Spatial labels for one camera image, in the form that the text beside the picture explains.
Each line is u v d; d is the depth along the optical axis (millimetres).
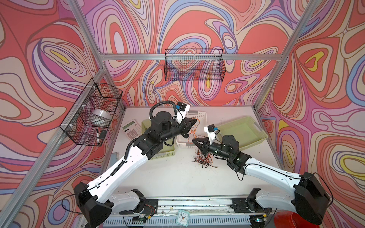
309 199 404
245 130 1066
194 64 962
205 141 667
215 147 654
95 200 374
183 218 689
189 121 587
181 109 533
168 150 868
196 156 875
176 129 541
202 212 727
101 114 733
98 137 719
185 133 582
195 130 680
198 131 673
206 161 871
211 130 646
